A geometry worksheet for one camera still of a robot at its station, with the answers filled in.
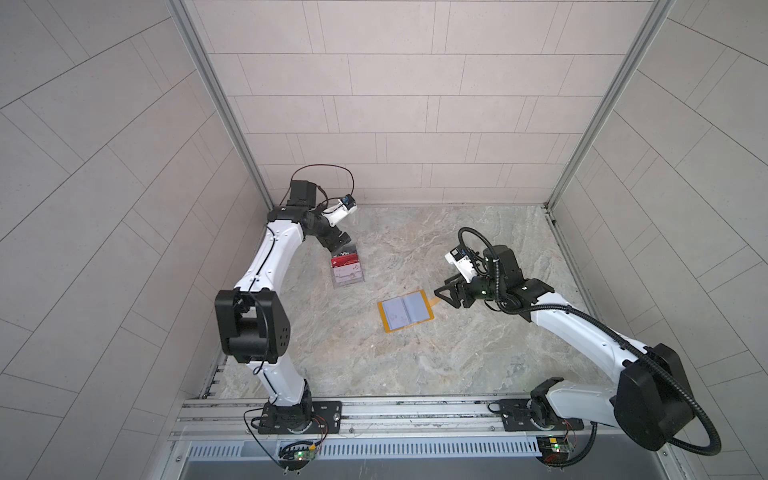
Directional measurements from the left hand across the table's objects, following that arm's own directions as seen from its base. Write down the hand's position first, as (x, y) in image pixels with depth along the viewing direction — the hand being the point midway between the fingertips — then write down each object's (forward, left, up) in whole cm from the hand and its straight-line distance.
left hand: (343, 220), depth 87 cm
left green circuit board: (-55, +6, -16) cm, 57 cm away
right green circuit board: (-53, -52, -19) cm, 77 cm away
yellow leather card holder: (-20, -19, -19) cm, 33 cm away
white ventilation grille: (-54, +15, -16) cm, 58 cm away
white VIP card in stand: (-8, 0, -16) cm, 18 cm away
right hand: (-20, -28, -5) cm, 34 cm away
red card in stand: (-4, +1, -15) cm, 15 cm away
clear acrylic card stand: (-2, +1, -14) cm, 14 cm away
